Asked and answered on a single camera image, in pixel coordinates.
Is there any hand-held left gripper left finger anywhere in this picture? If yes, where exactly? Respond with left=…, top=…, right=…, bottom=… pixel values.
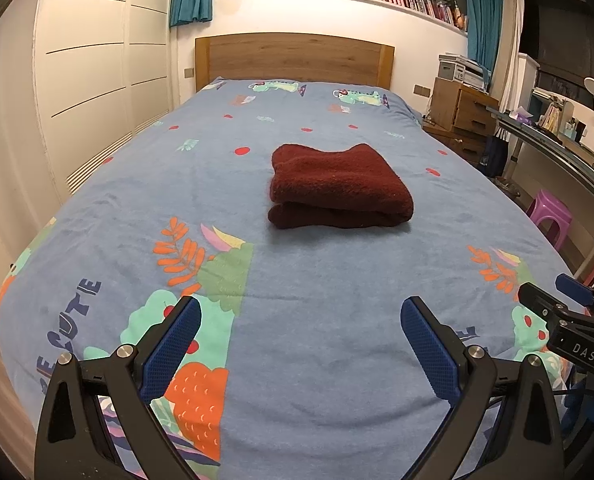
left=34, top=295, right=202, bottom=480

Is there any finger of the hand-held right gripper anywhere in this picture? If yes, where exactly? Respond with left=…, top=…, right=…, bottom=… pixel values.
left=518, top=282, right=568, bottom=329
left=555, top=274, right=594, bottom=307

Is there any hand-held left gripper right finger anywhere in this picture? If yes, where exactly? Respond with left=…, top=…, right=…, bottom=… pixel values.
left=400, top=296, right=565, bottom=480

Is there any dark red knit sweater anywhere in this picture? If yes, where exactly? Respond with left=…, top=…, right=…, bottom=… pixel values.
left=268, top=143, right=414, bottom=231

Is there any purple plastic stool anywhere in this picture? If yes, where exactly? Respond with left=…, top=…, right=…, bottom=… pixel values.
left=526, top=189, right=574, bottom=251

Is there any blue printed bed sheet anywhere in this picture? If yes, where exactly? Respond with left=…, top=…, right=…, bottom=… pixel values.
left=0, top=77, right=585, bottom=480

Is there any glass-topped desk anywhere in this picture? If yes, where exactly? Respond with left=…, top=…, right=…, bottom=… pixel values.
left=497, top=87, right=594, bottom=281

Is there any dark blue bag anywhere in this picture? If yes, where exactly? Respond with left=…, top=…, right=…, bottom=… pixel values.
left=479, top=132, right=508, bottom=176

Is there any white vent grille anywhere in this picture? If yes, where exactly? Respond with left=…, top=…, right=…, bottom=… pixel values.
left=66, top=112, right=170, bottom=196

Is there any wooden drawer chest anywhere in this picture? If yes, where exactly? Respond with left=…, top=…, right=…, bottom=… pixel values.
left=429, top=77, right=500, bottom=161

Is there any white cabinet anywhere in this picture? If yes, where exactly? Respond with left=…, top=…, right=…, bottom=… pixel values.
left=517, top=52, right=540, bottom=111

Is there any white printer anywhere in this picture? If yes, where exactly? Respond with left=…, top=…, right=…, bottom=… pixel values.
left=438, top=53, right=490, bottom=92

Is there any white wardrobe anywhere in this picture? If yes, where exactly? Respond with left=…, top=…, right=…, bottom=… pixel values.
left=32, top=0, right=180, bottom=196

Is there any wooden headboard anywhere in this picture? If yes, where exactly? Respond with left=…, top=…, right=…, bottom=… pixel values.
left=195, top=33, right=395, bottom=93

